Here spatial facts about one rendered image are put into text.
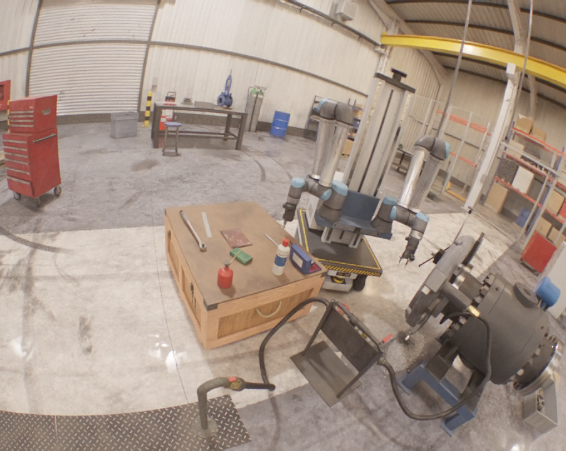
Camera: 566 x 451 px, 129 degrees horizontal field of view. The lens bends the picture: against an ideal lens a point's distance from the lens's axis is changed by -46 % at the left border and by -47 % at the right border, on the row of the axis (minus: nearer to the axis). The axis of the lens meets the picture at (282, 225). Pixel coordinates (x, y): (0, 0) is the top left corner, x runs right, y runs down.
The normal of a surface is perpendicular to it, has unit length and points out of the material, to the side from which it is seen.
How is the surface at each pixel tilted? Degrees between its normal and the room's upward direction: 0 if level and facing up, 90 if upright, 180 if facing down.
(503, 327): 61
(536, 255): 90
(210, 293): 0
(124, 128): 90
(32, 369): 0
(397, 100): 90
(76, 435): 0
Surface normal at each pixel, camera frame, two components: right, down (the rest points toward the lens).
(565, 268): -0.86, 0.05
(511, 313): -0.34, -0.58
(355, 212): 0.02, 0.49
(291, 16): 0.46, 0.52
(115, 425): 0.23, -0.85
